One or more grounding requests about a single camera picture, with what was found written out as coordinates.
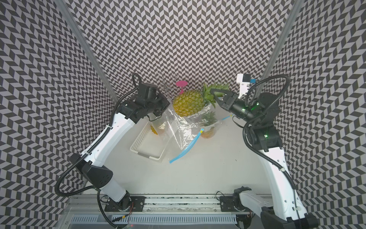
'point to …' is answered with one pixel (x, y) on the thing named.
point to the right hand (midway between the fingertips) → (211, 95)
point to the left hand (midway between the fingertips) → (171, 103)
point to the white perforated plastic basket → (149, 143)
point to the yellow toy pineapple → (153, 130)
